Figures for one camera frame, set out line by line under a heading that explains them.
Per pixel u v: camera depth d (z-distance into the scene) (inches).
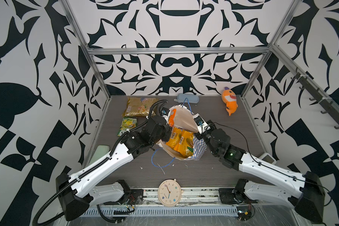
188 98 46.3
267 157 33.2
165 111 23.7
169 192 28.9
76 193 15.0
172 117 29.1
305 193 15.9
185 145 32.7
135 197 29.1
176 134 35.0
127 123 39.2
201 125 22.8
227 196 29.3
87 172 16.0
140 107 41.3
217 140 20.5
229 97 43.6
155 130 20.7
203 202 28.7
